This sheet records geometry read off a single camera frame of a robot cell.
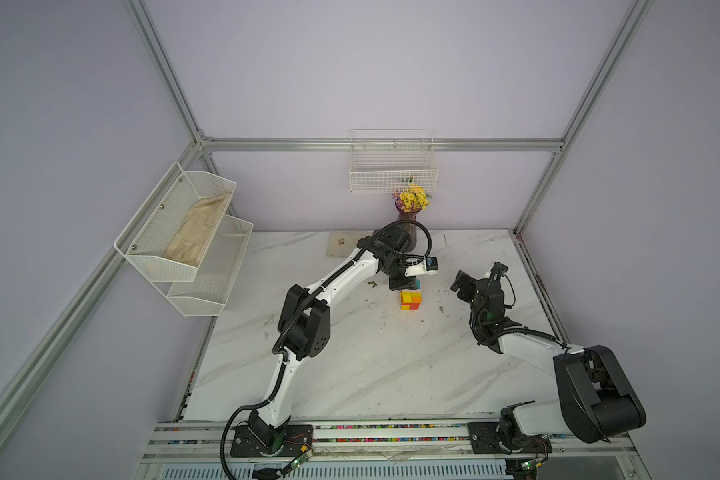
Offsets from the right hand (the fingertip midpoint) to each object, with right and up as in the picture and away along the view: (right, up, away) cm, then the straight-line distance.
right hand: (470, 275), depth 90 cm
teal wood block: (-16, -3, 0) cm, 16 cm away
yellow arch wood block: (-19, -11, +7) cm, 23 cm away
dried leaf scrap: (-30, -4, +15) cm, 34 cm away
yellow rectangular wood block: (-19, -7, +5) cm, 21 cm away
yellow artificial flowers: (-16, +25, +8) cm, 31 cm away
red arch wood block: (-16, -10, +6) cm, 20 cm away
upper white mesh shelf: (-85, +11, -12) cm, 86 cm away
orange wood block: (-15, -8, +5) cm, 18 cm away
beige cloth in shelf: (-78, +14, -10) cm, 80 cm away
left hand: (-18, -1, 0) cm, 18 cm away
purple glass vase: (-16, +16, +15) cm, 27 cm away
